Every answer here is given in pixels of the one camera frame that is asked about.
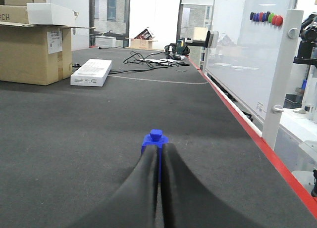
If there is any black camera on stand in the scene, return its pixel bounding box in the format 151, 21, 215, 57
293, 12, 317, 65

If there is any small printed cardboard box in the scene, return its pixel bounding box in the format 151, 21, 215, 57
0, 5, 29, 25

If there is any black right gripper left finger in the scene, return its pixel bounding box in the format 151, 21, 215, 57
65, 143, 159, 228

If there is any red and black package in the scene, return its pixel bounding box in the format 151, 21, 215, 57
133, 27, 157, 41

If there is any large brown cardboard box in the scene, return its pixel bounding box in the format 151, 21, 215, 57
0, 24, 96, 86

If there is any flat white carton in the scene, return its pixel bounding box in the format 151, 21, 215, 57
70, 58, 112, 87

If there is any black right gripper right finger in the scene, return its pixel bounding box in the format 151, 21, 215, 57
160, 142, 264, 228

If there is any white box device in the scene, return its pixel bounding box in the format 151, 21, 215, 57
95, 35, 117, 48

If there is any black white mounted device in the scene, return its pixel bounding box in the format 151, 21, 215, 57
185, 30, 220, 49

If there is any open low cardboard box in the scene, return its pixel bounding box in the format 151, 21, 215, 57
125, 37, 159, 50

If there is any open white cardboard box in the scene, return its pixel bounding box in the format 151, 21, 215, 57
26, 2, 80, 27

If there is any blue plastic part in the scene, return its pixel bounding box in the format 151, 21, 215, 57
141, 129, 170, 183

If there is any black cable tangle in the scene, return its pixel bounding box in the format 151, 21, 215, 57
108, 51, 191, 74

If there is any whiteboard with white frame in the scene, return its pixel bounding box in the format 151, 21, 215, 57
202, 0, 304, 149

